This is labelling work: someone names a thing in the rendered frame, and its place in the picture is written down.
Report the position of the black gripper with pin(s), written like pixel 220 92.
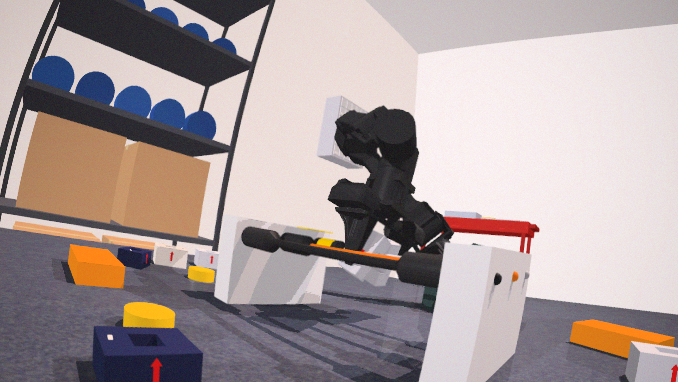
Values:
pixel 364 207

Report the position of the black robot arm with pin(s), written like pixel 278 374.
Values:
pixel 393 132

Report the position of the yellow short cylinder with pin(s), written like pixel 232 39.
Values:
pixel 148 315
pixel 201 274

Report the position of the orange block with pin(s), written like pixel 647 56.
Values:
pixel 95 267
pixel 612 338

